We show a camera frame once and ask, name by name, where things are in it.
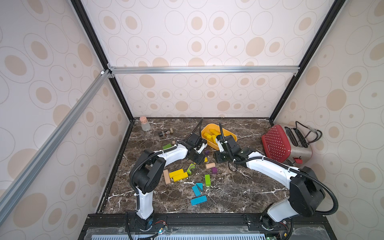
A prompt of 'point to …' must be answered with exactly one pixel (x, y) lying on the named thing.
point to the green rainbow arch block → (191, 166)
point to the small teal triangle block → (200, 185)
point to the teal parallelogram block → (196, 191)
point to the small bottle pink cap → (145, 125)
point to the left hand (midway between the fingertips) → (204, 157)
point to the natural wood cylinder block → (210, 165)
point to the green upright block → (207, 180)
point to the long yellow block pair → (178, 175)
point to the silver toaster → (301, 146)
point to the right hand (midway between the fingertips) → (221, 153)
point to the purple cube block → (214, 170)
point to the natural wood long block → (166, 176)
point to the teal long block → (199, 200)
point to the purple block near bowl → (207, 152)
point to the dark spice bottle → (160, 133)
